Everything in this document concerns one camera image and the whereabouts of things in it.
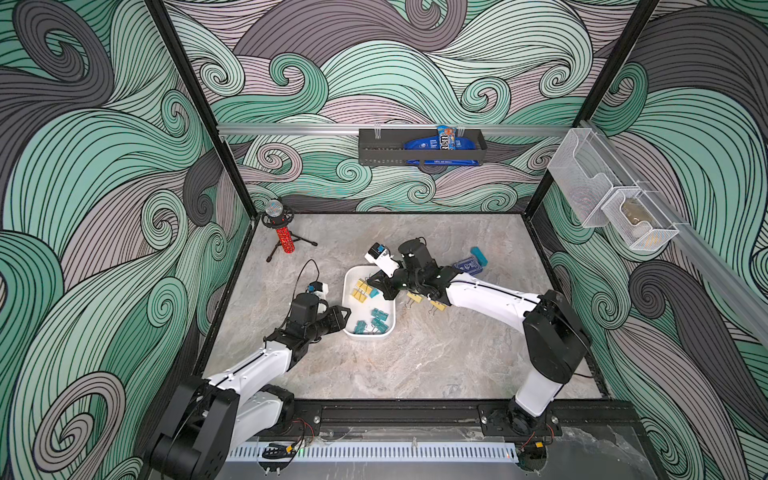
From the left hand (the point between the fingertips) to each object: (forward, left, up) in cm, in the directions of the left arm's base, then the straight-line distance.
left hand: (347, 309), depth 86 cm
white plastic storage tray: (0, -7, -5) cm, 9 cm away
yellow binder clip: (-9, -23, +20) cm, 31 cm away
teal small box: (+24, -46, -6) cm, 53 cm away
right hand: (+6, -7, +8) cm, 12 cm away
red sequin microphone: (+29, +25, -3) cm, 38 cm away
